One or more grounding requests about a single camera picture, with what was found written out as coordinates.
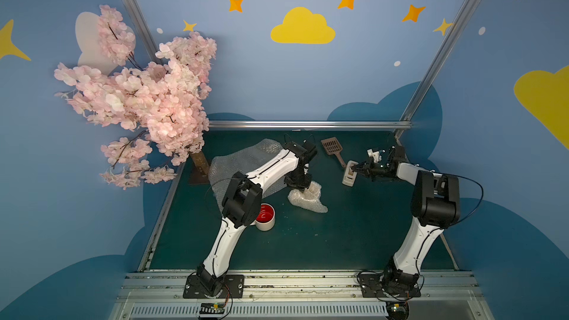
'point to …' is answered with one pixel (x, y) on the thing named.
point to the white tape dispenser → (350, 176)
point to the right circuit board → (397, 310)
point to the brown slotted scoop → (333, 147)
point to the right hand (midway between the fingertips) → (355, 166)
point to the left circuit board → (212, 310)
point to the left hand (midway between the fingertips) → (303, 187)
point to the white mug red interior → (265, 218)
